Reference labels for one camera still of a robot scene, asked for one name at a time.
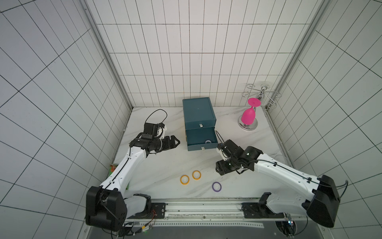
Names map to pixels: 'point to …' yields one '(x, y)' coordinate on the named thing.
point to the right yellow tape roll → (196, 175)
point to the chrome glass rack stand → (267, 97)
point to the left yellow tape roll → (186, 183)
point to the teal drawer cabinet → (196, 109)
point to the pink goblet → (248, 115)
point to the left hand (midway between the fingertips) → (172, 146)
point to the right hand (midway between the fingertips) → (216, 169)
